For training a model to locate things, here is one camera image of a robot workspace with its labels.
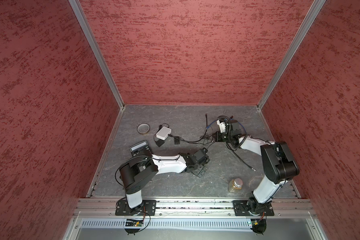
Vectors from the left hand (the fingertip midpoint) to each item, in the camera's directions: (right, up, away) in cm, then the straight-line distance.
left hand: (195, 167), depth 88 cm
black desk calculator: (-35, +10, +6) cm, 37 cm away
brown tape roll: (-37, +22, +18) cm, 47 cm away
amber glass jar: (+19, -4, -16) cm, 25 cm away
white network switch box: (-21, +20, +12) cm, 32 cm away
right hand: (+11, +17, +8) cm, 22 cm away
